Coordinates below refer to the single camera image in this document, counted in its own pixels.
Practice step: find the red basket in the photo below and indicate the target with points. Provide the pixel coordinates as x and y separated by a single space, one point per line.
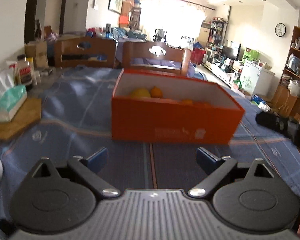
197 55

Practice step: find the yellow-green pear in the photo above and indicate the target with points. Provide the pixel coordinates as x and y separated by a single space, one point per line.
140 93

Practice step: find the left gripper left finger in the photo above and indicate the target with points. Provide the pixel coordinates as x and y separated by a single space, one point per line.
57 198

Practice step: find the right wooden chair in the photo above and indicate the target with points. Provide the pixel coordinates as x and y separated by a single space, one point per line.
158 57

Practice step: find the orange cardboard box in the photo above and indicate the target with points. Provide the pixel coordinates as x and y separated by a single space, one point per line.
167 120

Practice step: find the large orange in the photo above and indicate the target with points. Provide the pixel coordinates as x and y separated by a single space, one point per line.
195 103
156 92

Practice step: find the left wooden chair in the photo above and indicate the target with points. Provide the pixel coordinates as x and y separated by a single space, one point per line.
86 51

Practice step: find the cardboard box on floor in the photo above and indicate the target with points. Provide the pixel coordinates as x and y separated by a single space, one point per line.
38 51

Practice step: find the wooden chair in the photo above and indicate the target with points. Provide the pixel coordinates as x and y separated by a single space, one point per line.
86 51
158 57

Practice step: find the brown supplement bottle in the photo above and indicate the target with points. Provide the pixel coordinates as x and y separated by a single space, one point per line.
24 74

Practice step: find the round wall clock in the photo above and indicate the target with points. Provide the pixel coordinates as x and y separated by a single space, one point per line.
280 30

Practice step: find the white cabinet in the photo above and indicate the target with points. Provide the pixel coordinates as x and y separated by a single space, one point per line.
255 79

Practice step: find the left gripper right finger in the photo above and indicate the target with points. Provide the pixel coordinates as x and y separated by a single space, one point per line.
249 196

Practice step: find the blue plaid tablecloth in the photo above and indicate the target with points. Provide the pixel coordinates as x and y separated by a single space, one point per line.
76 121

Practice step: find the teal tissue pack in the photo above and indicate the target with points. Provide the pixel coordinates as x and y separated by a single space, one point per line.
11 101

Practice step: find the wooden bookshelf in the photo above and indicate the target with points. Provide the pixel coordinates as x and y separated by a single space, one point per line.
286 101

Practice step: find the wooden board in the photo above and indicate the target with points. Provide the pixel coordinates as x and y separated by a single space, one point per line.
29 113

